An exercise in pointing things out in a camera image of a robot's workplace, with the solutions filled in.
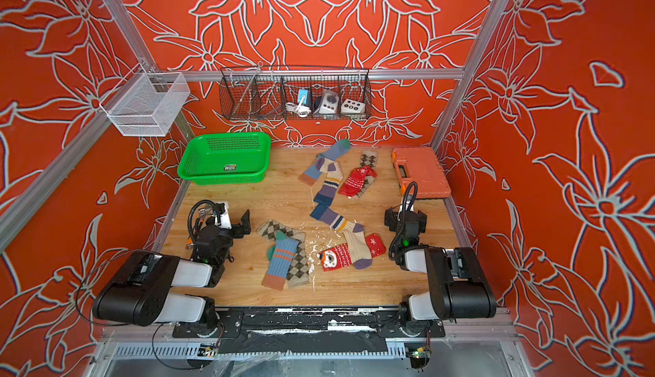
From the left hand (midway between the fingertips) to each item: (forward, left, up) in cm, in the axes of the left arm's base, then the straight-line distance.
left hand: (235, 210), depth 89 cm
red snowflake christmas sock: (+21, -43, -7) cm, 49 cm away
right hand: (+6, -60, -1) cm, 60 cm away
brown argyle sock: (-18, -25, -8) cm, 32 cm away
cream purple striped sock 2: (+22, -34, -7) cm, 41 cm away
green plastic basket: (+28, +14, -3) cm, 32 cm away
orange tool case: (+29, -72, -4) cm, 78 cm away
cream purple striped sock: (-3, -43, -7) cm, 44 cm away
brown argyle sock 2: (+35, -49, -6) cm, 61 cm away
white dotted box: (+36, -40, +21) cm, 58 cm away
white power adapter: (+33, -32, +24) cm, 52 cm away
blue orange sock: (+39, -33, -8) cm, 52 cm away
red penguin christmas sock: (-12, -37, -7) cm, 40 cm away
